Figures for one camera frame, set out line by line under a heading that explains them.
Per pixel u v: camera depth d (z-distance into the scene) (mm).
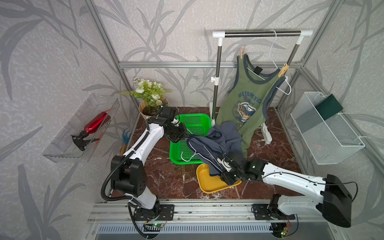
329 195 411
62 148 585
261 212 751
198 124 1073
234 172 693
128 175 437
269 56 945
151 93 891
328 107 722
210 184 836
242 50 845
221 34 629
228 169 691
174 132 720
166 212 728
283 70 645
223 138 954
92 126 646
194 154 734
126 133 1053
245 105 937
